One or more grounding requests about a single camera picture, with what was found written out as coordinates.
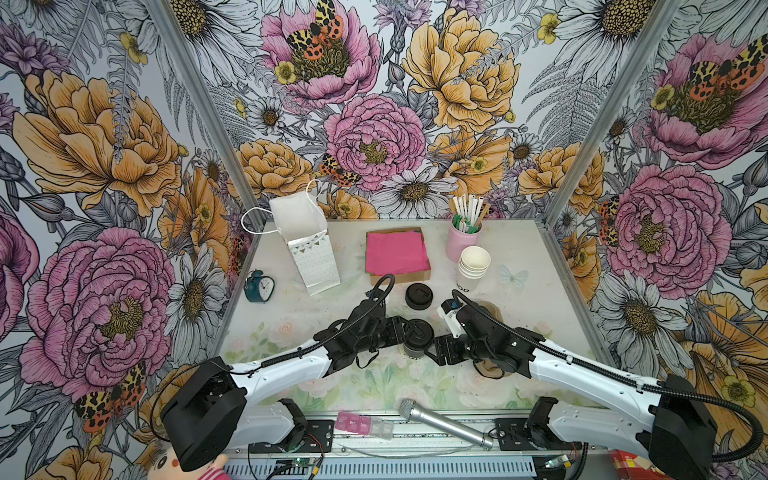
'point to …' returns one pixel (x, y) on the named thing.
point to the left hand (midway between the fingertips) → (407, 337)
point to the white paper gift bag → (300, 219)
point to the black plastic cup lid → (418, 333)
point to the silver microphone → (410, 411)
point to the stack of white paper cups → (473, 263)
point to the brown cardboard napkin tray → (408, 276)
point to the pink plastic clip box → (364, 425)
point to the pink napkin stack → (395, 252)
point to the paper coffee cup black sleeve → (413, 354)
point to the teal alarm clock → (257, 287)
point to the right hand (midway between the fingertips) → (437, 355)
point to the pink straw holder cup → (463, 232)
